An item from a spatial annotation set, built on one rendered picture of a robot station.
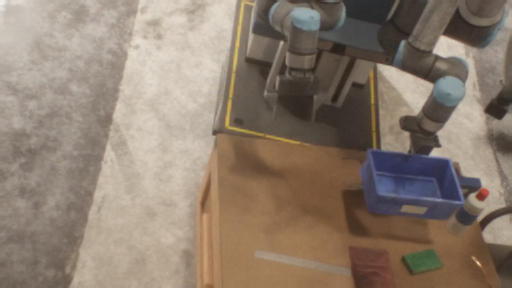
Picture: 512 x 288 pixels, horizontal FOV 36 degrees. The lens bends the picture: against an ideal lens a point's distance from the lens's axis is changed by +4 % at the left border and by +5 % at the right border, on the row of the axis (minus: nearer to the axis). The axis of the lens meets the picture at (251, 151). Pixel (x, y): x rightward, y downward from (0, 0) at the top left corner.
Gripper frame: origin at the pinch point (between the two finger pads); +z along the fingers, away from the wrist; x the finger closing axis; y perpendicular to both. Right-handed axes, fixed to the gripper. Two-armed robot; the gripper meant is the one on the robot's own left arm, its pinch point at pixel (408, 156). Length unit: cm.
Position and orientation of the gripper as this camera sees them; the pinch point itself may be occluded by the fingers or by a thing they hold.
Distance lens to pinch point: 269.5
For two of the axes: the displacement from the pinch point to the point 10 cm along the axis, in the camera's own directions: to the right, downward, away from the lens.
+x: -0.6, -7.6, 6.5
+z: -2.4, 6.4, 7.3
